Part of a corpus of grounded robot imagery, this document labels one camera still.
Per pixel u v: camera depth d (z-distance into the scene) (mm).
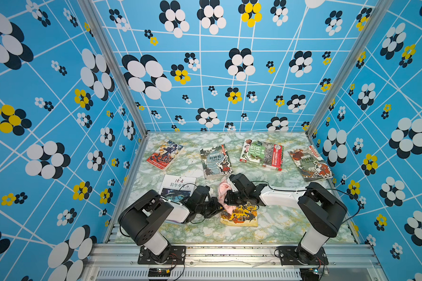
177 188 961
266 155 1048
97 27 734
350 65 847
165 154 1075
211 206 784
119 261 733
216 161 1048
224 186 864
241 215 844
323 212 462
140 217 462
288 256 723
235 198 787
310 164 1025
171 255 732
